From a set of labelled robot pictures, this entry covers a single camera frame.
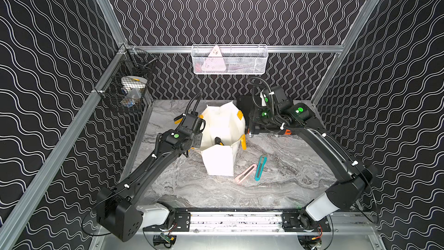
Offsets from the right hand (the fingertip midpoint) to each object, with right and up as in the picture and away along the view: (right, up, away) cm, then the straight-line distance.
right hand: (251, 113), depth 76 cm
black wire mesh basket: (-60, +13, +8) cm, 61 cm away
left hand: (-26, -9, +4) cm, 28 cm away
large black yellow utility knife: (-15, -15, +22) cm, 30 cm away
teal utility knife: (+9, -25, +17) cm, 31 cm away
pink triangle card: (-17, +27, +13) cm, 34 cm away
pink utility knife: (-1, -30, +12) cm, 32 cm away
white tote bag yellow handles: (-12, -8, +27) cm, 30 cm away
